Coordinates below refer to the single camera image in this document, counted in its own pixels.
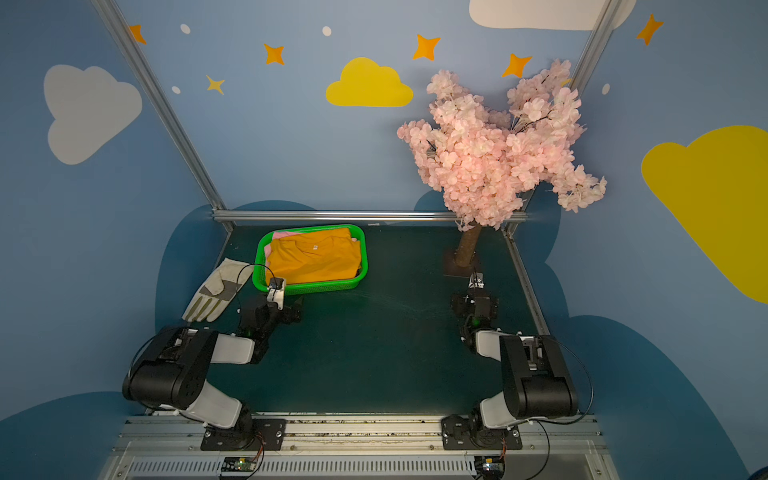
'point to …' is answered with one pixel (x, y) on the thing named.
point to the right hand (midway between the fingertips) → (479, 292)
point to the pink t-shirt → (278, 235)
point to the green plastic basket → (363, 248)
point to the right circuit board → (489, 465)
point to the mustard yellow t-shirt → (314, 255)
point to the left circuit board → (239, 464)
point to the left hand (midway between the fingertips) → (287, 291)
